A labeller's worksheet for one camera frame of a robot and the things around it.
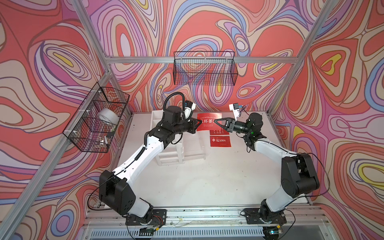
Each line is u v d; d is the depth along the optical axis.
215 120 0.76
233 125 0.70
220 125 0.75
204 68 0.96
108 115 0.75
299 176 0.46
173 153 0.82
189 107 0.65
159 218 0.72
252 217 0.73
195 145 1.01
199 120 0.73
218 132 1.08
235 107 0.72
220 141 1.03
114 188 0.40
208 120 0.75
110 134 0.75
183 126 0.64
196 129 0.71
